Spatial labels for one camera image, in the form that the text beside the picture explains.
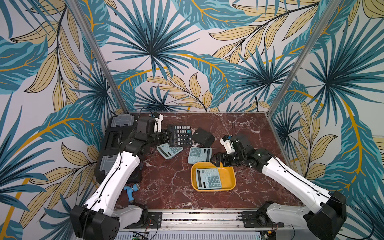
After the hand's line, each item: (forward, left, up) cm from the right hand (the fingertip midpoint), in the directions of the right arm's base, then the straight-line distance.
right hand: (216, 159), depth 76 cm
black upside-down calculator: (+23, +5, -13) cm, 27 cm away
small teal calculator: (+13, +27, -14) cm, 34 cm away
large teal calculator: (-4, +4, -15) cm, 16 cm away
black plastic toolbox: (+22, +54, +1) cm, 58 cm away
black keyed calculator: (+11, +18, +6) cm, 22 cm away
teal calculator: (+11, +9, -15) cm, 21 cm away
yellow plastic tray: (-2, -8, -17) cm, 19 cm away
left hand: (+9, +22, +9) cm, 26 cm away
